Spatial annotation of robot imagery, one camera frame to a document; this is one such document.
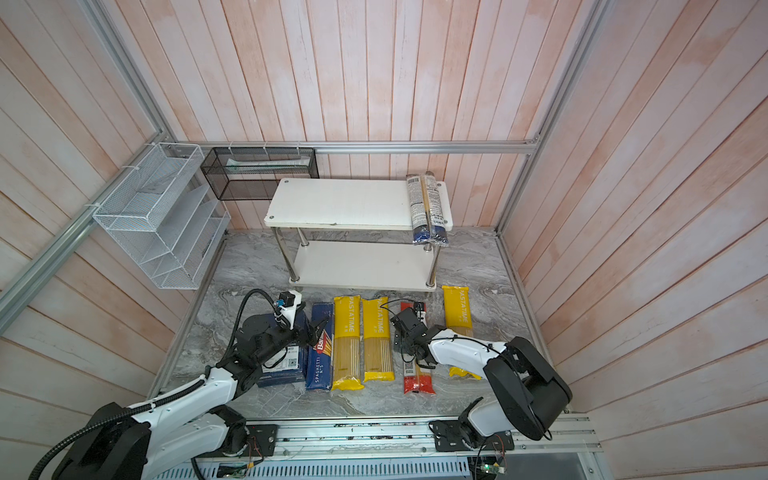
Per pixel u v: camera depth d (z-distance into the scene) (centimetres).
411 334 70
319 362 83
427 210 74
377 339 89
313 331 73
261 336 63
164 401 48
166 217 73
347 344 87
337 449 73
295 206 79
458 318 93
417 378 81
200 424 58
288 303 69
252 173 104
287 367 78
